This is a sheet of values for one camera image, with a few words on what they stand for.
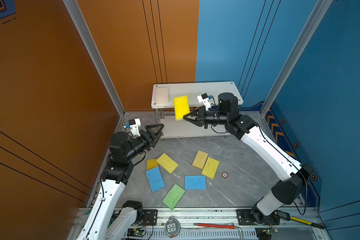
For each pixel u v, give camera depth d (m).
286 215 0.73
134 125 0.61
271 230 0.69
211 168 0.89
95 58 0.87
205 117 0.59
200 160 0.92
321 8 0.70
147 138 0.56
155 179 0.83
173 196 0.79
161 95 0.79
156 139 0.66
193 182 0.83
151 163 0.92
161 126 0.62
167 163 0.90
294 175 0.41
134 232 0.71
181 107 0.67
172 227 0.65
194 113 0.62
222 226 0.71
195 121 0.60
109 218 0.44
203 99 0.63
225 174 0.87
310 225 0.71
